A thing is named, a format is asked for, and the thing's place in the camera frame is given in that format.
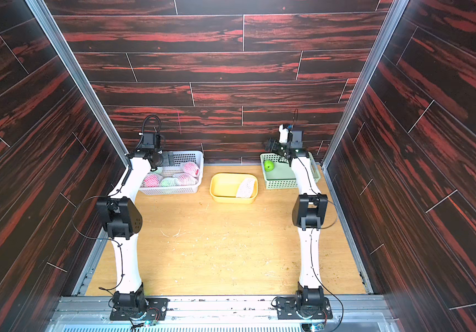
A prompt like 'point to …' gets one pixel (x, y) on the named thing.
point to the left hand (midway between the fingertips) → (163, 158)
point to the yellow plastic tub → (223, 187)
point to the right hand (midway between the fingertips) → (273, 142)
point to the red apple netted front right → (185, 179)
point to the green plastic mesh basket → (279, 174)
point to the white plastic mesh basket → (190, 162)
